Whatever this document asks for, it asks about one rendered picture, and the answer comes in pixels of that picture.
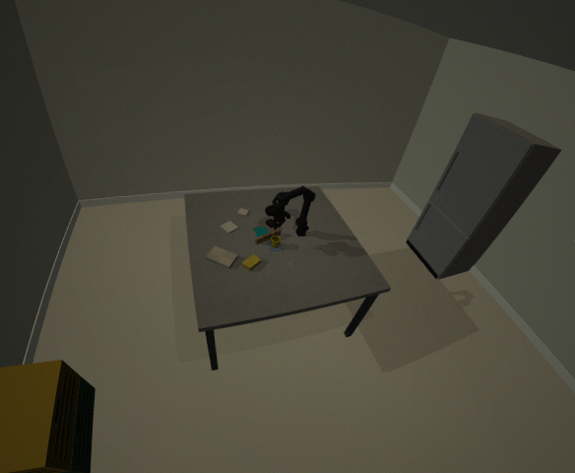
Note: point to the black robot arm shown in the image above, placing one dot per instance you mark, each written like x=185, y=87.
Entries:
x=284, y=197

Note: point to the yellow block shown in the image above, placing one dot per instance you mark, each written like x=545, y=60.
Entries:
x=251, y=262

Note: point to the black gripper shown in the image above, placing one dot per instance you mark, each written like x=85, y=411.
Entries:
x=278, y=218

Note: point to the brown flat bar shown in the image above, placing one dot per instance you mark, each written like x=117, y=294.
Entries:
x=265, y=237

